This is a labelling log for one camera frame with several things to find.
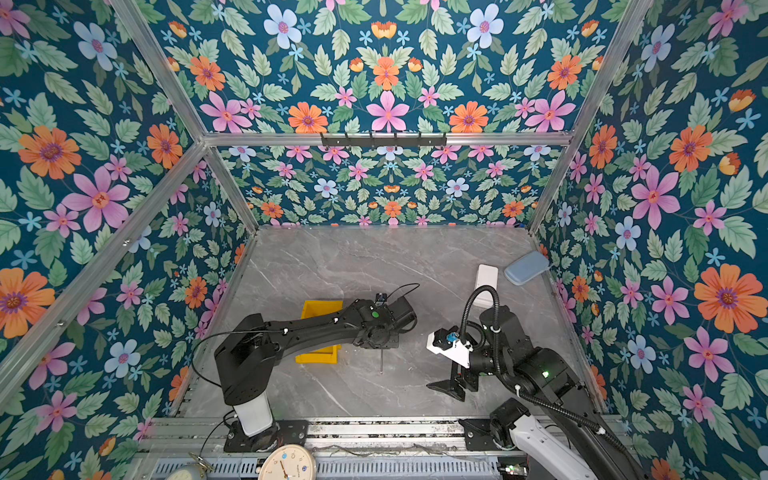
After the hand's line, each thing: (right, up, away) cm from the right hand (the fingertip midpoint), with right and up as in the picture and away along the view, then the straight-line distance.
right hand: (434, 357), depth 65 cm
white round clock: (-33, -25, +3) cm, 42 cm away
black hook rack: (-14, +59, +28) cm, 66 cm away
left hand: (-9, -1, +18) cm, 20 cm away
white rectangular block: (+21, +16, +35) cm, 44 cm away
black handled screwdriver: (-13, -9, +16) cm, 22 cm away
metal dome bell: (-55, -26, 0) cm, 61 cm away
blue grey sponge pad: (+36, +18, +40) cm, 56 cm away
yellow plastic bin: (-35, +6, +26) cm, 44 cm away
